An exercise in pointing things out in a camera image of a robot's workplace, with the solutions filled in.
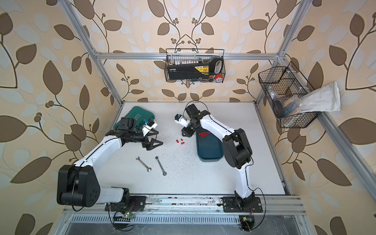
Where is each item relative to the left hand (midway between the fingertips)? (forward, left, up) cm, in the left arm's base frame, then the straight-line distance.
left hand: (159, 137), depth 82 cm
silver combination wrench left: (-12, +8, -16) cm, 22 cm away
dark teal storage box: (+1, -30, -15) cm, 33 cm away
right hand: (+9, -15, -7) cm, 19 cm away
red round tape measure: (+30, -34, +19) cm, 49 cm away
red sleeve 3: (+8, -11, -16) cm, 21 cm away
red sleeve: (+7, -8, -16) cm, 19 cm away
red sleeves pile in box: (+11, -27, -14) cm, 32 cm away
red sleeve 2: (+5, -12, -16) cm, 20 cm away
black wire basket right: (+26, -72, +16) cm, 78 cm away
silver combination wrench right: (-15, -2, -16) cm, 22 cm away
